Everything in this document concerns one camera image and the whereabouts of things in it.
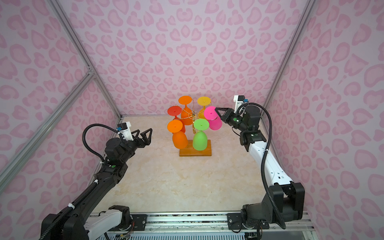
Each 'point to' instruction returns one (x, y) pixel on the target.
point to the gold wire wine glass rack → (194, 115)
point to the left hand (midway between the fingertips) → (145, 127)
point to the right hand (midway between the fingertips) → (216, 108)
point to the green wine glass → (200, 139)
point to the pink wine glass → (215, 122)
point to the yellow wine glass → (203, 101)
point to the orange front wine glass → (179, 138)
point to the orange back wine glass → (186, 113)
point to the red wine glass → (175, 111)
